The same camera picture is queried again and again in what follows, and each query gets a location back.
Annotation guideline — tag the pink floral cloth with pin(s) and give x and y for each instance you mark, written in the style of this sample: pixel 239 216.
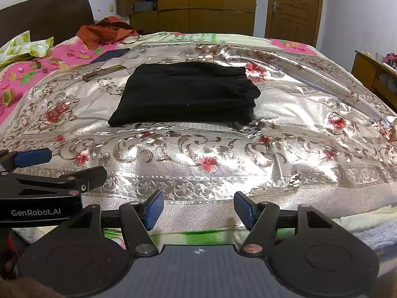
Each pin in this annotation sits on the pink floral cloth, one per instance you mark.
pixel 390 60

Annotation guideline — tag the wooden door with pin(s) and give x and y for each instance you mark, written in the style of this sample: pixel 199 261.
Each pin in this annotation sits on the wooden door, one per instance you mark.
pixel 294 9

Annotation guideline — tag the brown comb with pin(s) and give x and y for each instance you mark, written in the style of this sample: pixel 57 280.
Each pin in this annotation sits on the brown comb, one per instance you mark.
pixel 104 73

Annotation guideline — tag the black pants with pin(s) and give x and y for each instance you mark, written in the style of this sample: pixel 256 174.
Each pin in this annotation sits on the black pants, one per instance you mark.
pixel 186 93

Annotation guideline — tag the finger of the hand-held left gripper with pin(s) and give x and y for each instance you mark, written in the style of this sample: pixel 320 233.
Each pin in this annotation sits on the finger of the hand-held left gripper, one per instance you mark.
pixel 46 183
pixel 31 158

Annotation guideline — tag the dark blue notebook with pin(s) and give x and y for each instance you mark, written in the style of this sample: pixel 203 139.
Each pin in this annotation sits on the dark blue notebook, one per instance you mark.
pixel 111 56

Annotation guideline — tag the silver floral quilt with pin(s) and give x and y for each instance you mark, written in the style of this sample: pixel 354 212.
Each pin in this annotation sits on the silver floral quilt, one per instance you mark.
pixel 279 136

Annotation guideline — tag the green white patterned pillow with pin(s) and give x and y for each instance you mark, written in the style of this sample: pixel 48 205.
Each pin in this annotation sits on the green white patterned pillow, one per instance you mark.
pixel 21 49

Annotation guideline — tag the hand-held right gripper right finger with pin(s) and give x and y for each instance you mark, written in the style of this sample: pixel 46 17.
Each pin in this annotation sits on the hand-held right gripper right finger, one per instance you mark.
pixel 245 209

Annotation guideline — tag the wooden desk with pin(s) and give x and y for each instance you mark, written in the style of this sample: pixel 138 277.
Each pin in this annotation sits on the wooden desk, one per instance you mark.
pixel 364 68

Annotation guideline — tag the orange red cloth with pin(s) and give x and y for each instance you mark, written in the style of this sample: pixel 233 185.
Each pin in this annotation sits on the orange red cloth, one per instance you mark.
pixel 102 34

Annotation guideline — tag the dark wooden headboard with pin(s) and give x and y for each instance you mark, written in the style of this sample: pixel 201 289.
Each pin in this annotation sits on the dark wooden headboard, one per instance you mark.
pixel 46 15

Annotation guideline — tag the wooden wardrobe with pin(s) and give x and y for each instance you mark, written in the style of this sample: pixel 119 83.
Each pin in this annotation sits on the wooden wardrobe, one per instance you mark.
pixel 201 0

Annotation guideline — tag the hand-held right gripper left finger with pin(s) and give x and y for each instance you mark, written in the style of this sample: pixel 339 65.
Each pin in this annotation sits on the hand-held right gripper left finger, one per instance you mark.
pixel 154 211

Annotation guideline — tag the grey storage box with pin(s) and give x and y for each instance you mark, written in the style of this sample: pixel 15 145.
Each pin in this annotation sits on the grey storage box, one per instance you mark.
pixel 144 7

